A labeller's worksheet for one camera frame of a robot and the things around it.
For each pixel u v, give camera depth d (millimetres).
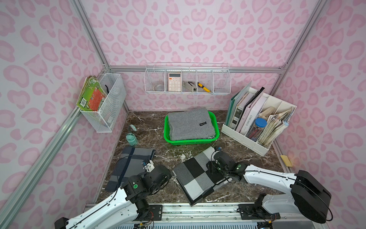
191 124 998
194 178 836
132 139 955
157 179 549
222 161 643
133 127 840
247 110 811
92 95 724
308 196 413
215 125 984
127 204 479
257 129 878
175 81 951
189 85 973
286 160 960
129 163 885
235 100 839
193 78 999
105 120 730
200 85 984
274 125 831
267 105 952
